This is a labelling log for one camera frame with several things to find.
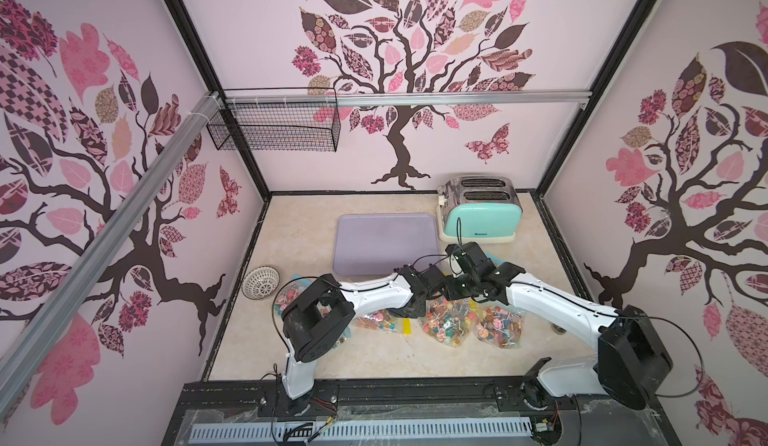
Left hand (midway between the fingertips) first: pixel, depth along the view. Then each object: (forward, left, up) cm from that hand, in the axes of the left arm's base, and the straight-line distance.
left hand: (407, 314), depth 87 cm
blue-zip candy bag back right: (+19, -32, -1) cm, 37 cm away
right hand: (+6, -10, +8) cm, 14 cm away
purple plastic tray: (+28, +8, -2) cm, 29 cm away
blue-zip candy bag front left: (-7, +18, +1) cm, 19 cm away
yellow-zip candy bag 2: (-3, -12, +3) cm, 13 cm away
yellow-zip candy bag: (-2, +7, +1) cm, 8 cm away
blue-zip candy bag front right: (-3, -26, +1) cm, 27 cm away
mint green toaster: (+29, -24, +15) cm, 41 cm away
